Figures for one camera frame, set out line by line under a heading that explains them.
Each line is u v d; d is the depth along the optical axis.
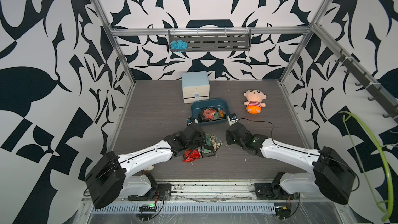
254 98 1.02
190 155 0.84
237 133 0.66
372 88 0.59
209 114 0.97
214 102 1.04
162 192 0.74
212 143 0.88
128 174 0.44
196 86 0.98
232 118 0.76
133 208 0.71
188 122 0.75
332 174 0.41
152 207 0.73
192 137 0.63
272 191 0.67
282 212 0.70
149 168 0.79
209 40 0.95
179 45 0.91
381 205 0.53
